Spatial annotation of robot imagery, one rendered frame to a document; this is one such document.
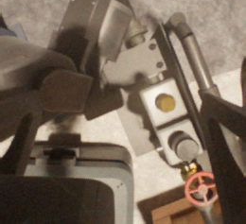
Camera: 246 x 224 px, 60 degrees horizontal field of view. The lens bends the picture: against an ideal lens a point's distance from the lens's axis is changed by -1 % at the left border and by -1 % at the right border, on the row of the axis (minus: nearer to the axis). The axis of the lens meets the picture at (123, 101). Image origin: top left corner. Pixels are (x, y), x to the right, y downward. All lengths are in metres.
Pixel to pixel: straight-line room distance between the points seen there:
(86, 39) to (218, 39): 0.82
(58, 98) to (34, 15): 0.85
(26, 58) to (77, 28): 0.07
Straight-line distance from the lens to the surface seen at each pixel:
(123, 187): 0.73
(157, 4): 0.96
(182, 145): 0.43
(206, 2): 1.01
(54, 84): 0.17
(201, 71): 0.36
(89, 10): 0.22
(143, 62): 0.28
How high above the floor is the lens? 0.91
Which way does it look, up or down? 83 degrees down
